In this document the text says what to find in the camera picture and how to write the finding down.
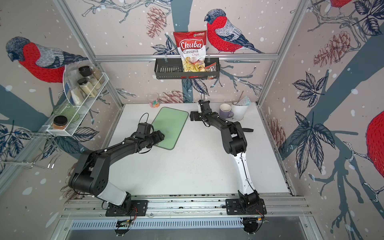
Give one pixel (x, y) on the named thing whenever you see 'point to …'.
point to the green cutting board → (170, 121)
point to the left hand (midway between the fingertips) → (163, 134)
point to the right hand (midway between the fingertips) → (194, 114)
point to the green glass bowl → (66, 109)
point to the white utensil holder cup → (239, 112)
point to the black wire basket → (170, 68)
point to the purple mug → (225, 111)
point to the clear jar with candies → (153, 100)
